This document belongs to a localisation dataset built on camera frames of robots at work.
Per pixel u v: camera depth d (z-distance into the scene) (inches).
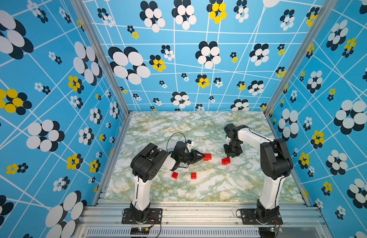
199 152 35.2
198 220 28.9
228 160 35.6
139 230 28.4
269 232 26.8
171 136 41.4
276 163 20.4
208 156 36.1
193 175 34.0
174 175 33.9
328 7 26.8
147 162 20.7
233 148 32.6
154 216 28.6
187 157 33.1
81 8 27.0
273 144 21.9
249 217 28.5
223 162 35.7
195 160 33.4
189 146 35.9
